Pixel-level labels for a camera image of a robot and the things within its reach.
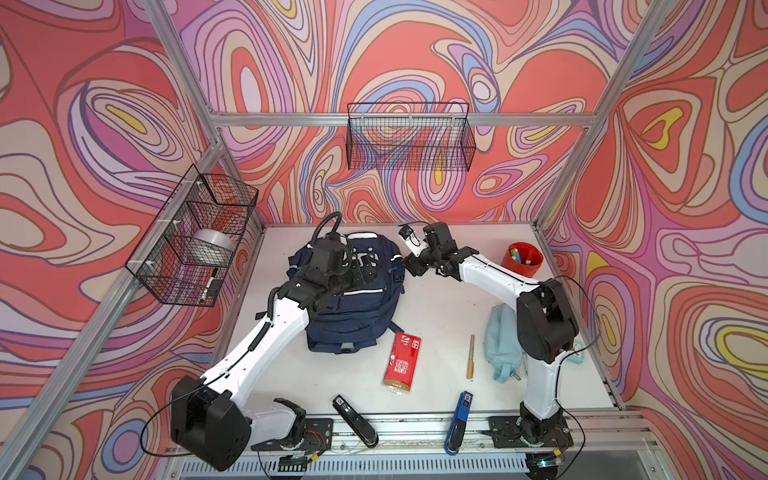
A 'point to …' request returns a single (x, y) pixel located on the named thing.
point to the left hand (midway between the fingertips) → (368, 265)
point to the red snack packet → (402, 363)
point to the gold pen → (471, 359)
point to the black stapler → (356, 421)
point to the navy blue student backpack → (356, 319)
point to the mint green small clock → (580, 356)
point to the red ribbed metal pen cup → (522, 259)
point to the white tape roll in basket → (211, 247)
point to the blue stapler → (455, 435)
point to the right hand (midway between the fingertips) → (412, 259)
